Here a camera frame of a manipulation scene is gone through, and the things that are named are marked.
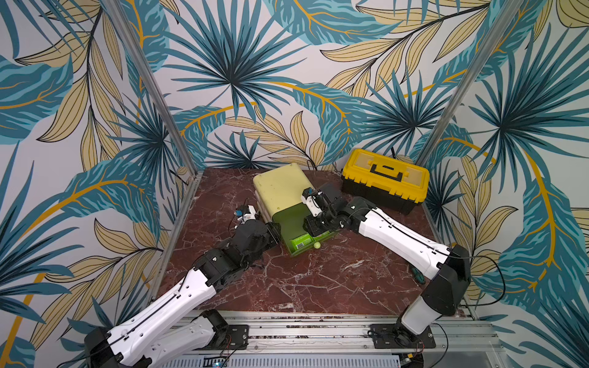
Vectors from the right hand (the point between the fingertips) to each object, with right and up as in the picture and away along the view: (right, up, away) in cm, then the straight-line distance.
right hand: (308, 223), depth 79 cm
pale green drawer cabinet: (-11, +10, +4) cm, 15 cm away
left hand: (-10, -2, -7) cm, 13 cm away
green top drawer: (-6, 0, -1) cm, 6 cm away
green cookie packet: (-3, -6, +1) cm, 7 cm away
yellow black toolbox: (+33, +15, +17) cm, 40 cm away
